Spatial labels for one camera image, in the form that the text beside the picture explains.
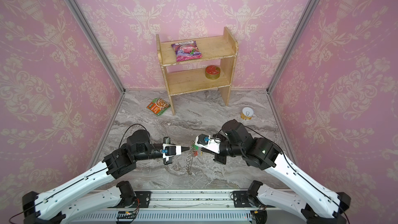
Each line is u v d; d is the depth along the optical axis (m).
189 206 0.73
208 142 0.51
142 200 0.74
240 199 0.73
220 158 0.55
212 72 0.97
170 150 0.49
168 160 0.56
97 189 0.48
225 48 0.82
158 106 1.09
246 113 1.00
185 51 0.75
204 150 0.52
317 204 0.38
